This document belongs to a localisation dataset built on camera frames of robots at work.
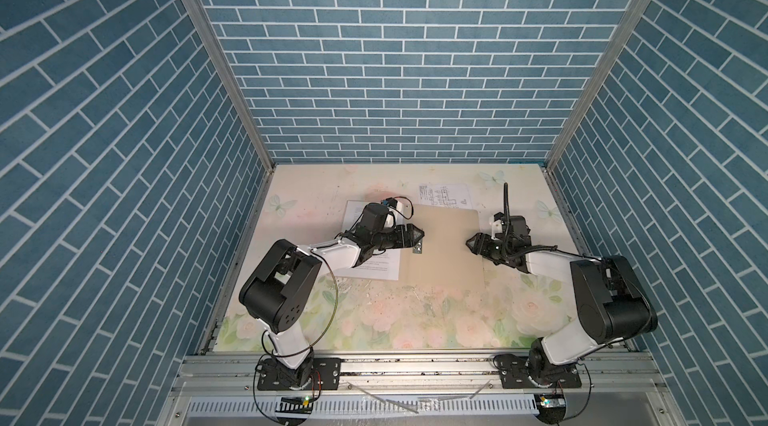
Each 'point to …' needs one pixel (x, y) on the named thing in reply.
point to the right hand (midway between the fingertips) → (471, 241)
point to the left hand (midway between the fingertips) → (416, 235)
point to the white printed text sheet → (380, 266)
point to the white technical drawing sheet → (446, 195)
